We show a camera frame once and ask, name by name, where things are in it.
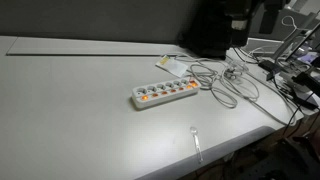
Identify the black device on right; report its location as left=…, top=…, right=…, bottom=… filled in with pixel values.
left=258, top=60, right=320, bottom=110

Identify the white power strip cable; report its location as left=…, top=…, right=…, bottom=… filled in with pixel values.
left=162, top=53, right=298, bottom=127

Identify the white power strip with switches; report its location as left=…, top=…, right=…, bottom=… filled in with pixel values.
left=131, top=77, right=202, bottom=109

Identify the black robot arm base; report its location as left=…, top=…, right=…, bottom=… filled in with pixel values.
left=178, top=0, right=291, bottom=59

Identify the white paper tag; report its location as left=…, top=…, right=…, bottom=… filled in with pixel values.
left=156, top=55, right=188, bottom=77

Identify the black cable on table edge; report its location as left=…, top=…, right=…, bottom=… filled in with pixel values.
left=232, top=46, right=320, bottom=138

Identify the clear plastic wrapper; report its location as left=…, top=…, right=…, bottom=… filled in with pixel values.
left=223, top=61, right=249, bottom=80

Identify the clear plastic spoon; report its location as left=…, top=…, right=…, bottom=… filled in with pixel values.
left=190, top=127, right=203, bottom=163

